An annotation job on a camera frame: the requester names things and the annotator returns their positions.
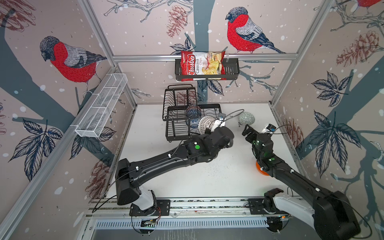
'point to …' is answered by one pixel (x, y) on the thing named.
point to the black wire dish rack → (182, 112)
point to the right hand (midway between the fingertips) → (250, 130)
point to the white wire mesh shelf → (94, 120)
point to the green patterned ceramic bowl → (246, 118)
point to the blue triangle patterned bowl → (193, 111)
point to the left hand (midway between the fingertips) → (222, 130)
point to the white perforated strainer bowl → (206, 122)
